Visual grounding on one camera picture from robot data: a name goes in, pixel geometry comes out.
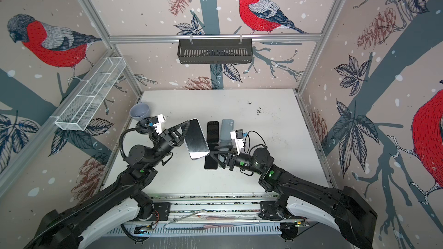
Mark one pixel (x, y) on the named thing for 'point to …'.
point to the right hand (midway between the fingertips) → (211, 155)
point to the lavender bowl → (139, 111)
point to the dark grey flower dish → (142, 126)
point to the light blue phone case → (225, 146)
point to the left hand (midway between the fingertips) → (187, 126)
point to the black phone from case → (209, 163)
